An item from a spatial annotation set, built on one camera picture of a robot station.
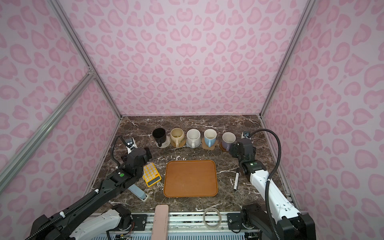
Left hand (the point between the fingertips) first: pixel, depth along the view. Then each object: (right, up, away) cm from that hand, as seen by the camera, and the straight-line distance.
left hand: (139, 146), depth 79 cm
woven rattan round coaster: (+20, -1, +19) cm, 27 cm away
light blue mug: (+39, +4, +17) cm, 43 cm away
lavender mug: (+51, +3, +19) cm, 55 cm away
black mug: (+7, +5, +16) cm, 18 cm away
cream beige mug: (+17, +5, +24) cm, 30 cm away
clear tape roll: (+36, -37, -8) cm, 53 cm away
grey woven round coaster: (+30, -2, +19) cm, 36 cm away
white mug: (+28, +3, +24) cm, 37 cm away
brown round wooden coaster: (+48, -4, +20) cm, 52 cm away
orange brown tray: (+27, -20, +9) cm, 34 cm away
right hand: (+55, +1, +3) cm, 55 cm away
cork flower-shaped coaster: (+36, -3, +21) cm, 42 cm away
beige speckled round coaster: (+9, -1, +22) cm, 24 cm away
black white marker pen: (+53, -20, +7) cm, 57 cm away
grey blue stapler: (0, -24, -1) cm, 24 cm away
